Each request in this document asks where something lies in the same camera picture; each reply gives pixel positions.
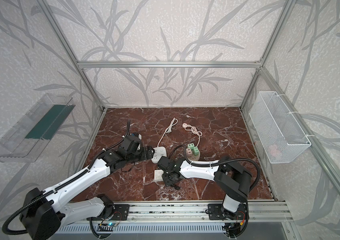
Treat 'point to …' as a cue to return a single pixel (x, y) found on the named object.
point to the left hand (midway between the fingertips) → (151, 148)
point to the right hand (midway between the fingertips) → (168, 175)
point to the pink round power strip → (193, 157)
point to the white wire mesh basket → (280, 137)
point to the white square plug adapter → (158, 175)
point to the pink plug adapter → (188, 152)
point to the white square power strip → (159, 151)
